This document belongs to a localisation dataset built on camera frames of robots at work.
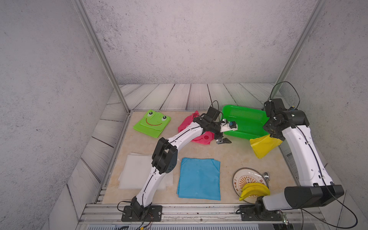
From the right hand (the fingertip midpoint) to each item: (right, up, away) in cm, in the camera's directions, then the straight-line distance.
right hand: (275, 129), depth 71 cm
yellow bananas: (-8, -30, +4) cm, 32 cm away
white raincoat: (-75, -26, +18) cm, 81 cm away
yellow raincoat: (-8, -7, -4) cm, 12 cm away
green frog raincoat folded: (-70, +2, +41) cm, 81 cm away
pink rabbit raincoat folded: (-31, -8, +31) cm, 44 cm away
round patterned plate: (-8, -28, +14) cm, 32 cm away
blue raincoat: (-36, -29, +13) cm, 48 cm away
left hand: (-17, -3, +14) cm, 22 cm away
